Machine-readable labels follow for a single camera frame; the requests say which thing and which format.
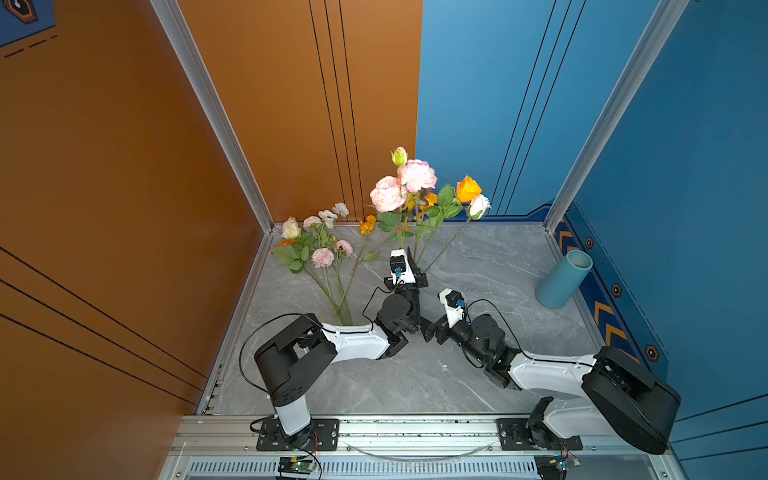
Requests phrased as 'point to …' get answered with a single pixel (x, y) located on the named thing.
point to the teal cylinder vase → (562, 280)
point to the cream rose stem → (294, 255)
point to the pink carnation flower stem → (324, 258)
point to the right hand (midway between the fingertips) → (424, 306)
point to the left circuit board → (295, 465)
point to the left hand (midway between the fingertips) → (406, 249)
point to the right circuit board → (554, 467)
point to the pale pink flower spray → (326, 216)
